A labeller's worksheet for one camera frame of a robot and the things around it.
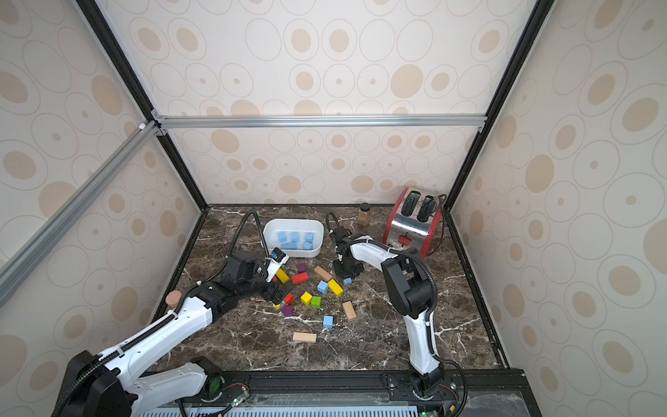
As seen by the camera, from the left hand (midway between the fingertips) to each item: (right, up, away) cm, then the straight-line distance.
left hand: (291, 275), depth 80 cm
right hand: (+21, -3, +19) cm, 28 cm away
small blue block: (-8, +11, +26) cm, 30 cm away
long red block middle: (+2, -3, +17) cm, 17 cm away
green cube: (+7, -11, +8) cm, 15 cm away
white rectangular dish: (-14, +15, +29) cm, 35 cm away
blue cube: (-4, +11, +29) cm, 31 cm away
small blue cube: (+2, +8, +23) cm, 24 cm away
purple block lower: (-2, -13, +7) cm, 15 cm away
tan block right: (+18, -13, +6) cm, 23 cm away
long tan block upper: (+9, -3, +17) cm, 19 cm away
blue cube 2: (+11, -16, +4) cm, 20 cm away
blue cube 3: (+2, +11, +29) cm, 31 cm away
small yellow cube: (+4, -10, +9) cm, 14 cm away
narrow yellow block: (-5, -12, +9) cm, 16 cm away
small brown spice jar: (+25, +21, +28) cm, 43 cm away
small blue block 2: (+9, -6, +12) cm, 16 cm away
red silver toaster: (+42, +18, +12) cm, 47 cm away
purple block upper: (0, -1, +20) cm, 20 cm away
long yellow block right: (+14, -7, +13) cm, 20 cm away
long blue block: (-6, +8, +26) cm, 28 cm away
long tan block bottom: (+4, -20, +2) cm, 21 cm away
